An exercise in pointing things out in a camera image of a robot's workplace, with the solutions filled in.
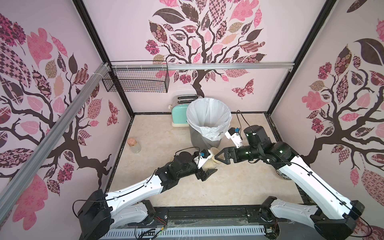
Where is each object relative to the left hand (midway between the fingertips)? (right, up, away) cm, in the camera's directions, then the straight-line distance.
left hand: (211, 164), depth 73 cm
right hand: (+4, +6, -7) cm, 10 cm away
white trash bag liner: (+1, +26, +25) cm, 36 cm away
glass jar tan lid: (0, +8, -6) cm, 10 cm away
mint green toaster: (-20, +31, +29) cm, 47 cm away
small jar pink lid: (-47, +6, +20) cm, 51 cm away
